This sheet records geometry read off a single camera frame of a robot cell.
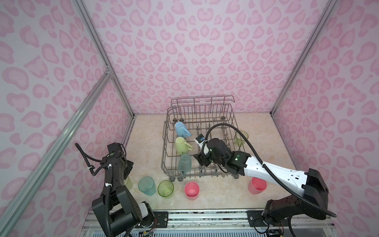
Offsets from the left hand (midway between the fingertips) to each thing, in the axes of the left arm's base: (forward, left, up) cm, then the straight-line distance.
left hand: (126, 169), depth 82 cm
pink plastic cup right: (-8, -73, -8) cm, 74 cm away
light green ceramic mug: (+12, -30, +3) cm, 33 cm away
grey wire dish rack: (+43, -35, -5) cm, 56 cm away
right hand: (+5, -40, +11) cm, 42 cm away
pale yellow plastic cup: (-7, -3, 0) cm, 8 cm away
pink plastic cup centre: (-10, -36, -8) cm, 38 cm away
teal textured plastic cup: (+1, -32, +2) cm, 33 cm away
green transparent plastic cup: (-9, -22, -7) cm, 24 cm away
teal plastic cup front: (-7, -11, -6) cm, 15 cm away
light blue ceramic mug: (+24, -30, +2) cm, 38 cm away
